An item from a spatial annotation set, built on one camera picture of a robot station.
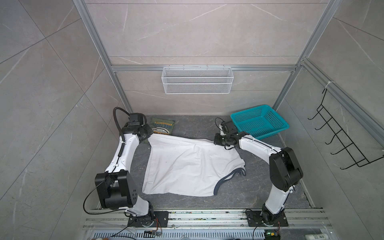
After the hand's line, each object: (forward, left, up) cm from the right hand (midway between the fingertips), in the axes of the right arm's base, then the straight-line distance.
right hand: (214, 139), depth 94 cm
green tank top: (+16, +36, -4) cm, 40 cm away
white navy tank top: (-15, +22, -7) cm, 27 cm away
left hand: (0, +40, +11) cm, 42 cm away
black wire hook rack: (-24, -54, +22) cm, 63 cm away
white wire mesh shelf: (+34, +10, +22) cm, 42 cm away
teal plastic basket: (+21, -39, -9) cm, 45 cm away
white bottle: (-51, -46, -7) cm, 69 cm away
